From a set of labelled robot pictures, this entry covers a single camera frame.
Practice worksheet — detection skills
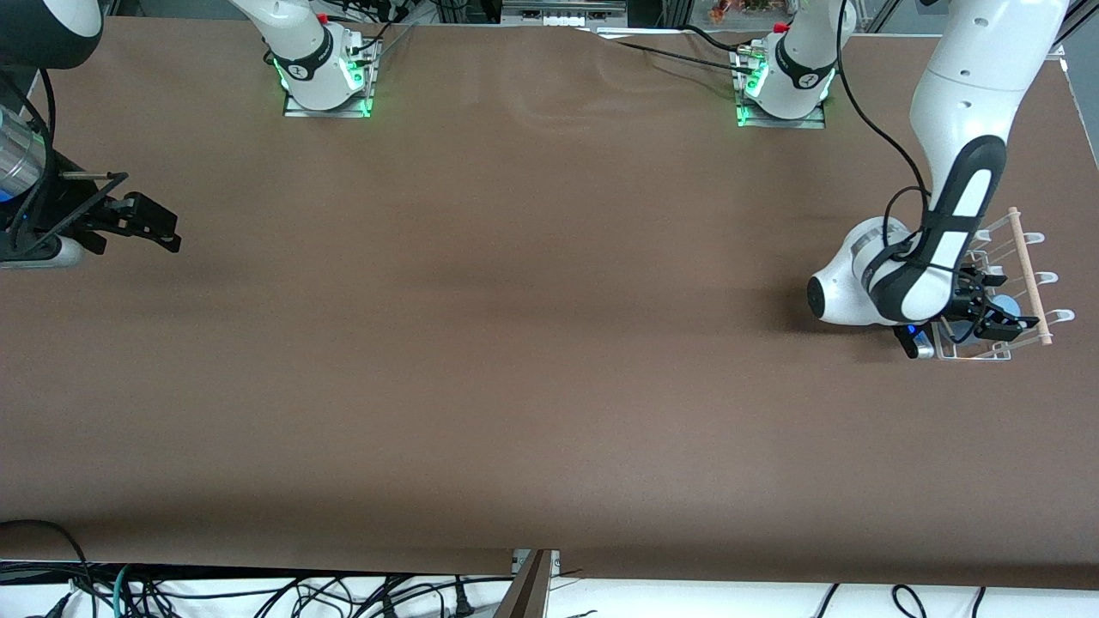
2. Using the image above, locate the brown wooden beam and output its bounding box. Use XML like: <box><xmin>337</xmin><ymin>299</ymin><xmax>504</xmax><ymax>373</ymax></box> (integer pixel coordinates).
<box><xmin>494</xmin><ymin>549</ymin><xmax>555</xmax><ymax>618</ymax></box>

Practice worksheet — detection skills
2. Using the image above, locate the white wire dish rack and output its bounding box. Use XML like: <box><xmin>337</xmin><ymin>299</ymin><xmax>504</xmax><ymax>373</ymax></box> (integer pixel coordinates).
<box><xmin>932</xmin><ymin>206</ymin><xmax>1077</xmax><ymax>362</ymax></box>

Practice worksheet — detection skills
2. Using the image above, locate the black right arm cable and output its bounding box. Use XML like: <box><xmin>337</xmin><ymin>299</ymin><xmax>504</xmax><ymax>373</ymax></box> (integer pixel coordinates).
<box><xmin>0</xmin><ymin>67</ymin><xmax>130</xmax><ymax>258</ymax></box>

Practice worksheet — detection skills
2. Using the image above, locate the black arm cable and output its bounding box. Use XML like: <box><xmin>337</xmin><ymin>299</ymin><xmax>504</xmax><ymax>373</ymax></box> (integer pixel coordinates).
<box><xmin>0</xmin><ymin>67</ymin><xmax>130</xmax><ymax>258</ymax></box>
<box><xmin>835</xmin><ymin>0</ymin><xmax>997</xmax><ymax>344</ymax></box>

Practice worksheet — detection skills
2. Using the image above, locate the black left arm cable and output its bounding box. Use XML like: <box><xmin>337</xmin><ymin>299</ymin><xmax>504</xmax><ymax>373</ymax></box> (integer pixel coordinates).
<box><xmin>835</xmin><ymin>0</ymin><xmax>997</xmax><ymax>344</ymax></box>

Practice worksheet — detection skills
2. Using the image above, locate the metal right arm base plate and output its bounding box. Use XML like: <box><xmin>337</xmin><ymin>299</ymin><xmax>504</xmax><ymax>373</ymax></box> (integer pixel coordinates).
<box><xmin>282</xmin><ymin>39</ymin><xmax>381</xmax><ymax>118</ymax></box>

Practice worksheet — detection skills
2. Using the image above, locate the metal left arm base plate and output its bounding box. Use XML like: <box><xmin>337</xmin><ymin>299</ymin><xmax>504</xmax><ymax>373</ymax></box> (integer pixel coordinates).
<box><xmin>732</xmin><ymin>47</ymin><xmax>829</xmax><ymax>130</ymax></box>

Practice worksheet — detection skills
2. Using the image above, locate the thick black floor cable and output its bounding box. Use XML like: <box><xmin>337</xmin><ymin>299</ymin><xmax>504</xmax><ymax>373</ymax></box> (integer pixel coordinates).
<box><xmin>0</xmin><ymin>518</ymin><xmax>91</xmax><ymax>597</ymax></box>

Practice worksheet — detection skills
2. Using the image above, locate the teal floor cable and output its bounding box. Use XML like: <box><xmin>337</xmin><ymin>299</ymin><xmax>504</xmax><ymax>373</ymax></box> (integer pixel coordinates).
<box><xmin>110</xmin><ymin>564</ymin><xmax>140</xmax><ymax>618</ymax></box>

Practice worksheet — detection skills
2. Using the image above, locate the long black table cable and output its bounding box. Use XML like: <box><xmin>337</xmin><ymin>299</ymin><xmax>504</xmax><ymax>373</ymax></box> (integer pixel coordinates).
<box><xmin>592</xmin><ymin>24</ymin><xmax>765</xmax><ymax>74</ymax></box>

